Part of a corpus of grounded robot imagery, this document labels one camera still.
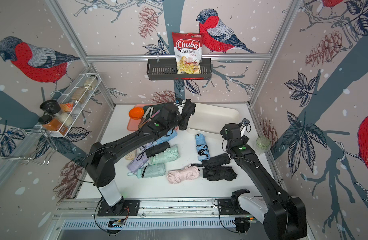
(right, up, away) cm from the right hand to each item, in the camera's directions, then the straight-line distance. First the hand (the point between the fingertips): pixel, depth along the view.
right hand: (231, 128), depth 83 cm
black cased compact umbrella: (-44, -14, +8) cm, 47 cm away
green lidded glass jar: (+22, -11, +9) cm, 26 cm away
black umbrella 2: (-8, -24, -3) cm, 26 cm away
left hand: (-24, +10, 0) cm, 26 cm away
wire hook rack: (-88, -4, -25) cm, 91 cm away
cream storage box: (-9, +5, +27) cm, 29 cm away
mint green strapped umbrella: (-47, -24, +1) cm, 53 cm away
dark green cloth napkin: (-55, +11, +32) cm, 65 cm away
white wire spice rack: (-84, +15, -7) cm, 86 cm away
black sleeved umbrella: (-5, -18, +2) cm, 19 cm away
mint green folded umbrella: (-36, -16, +5) cm, 40 cm away
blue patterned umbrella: (-16, -13, +7) cm, 22 cm away
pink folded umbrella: (-23, -24, -3) cm, 34 cm away
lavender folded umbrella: (-53, -19, +5) cm, 57 cm away
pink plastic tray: (-65, +1, +24) cm, 69 cm away
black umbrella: (-25, +10, -1) cm, 27 cm away
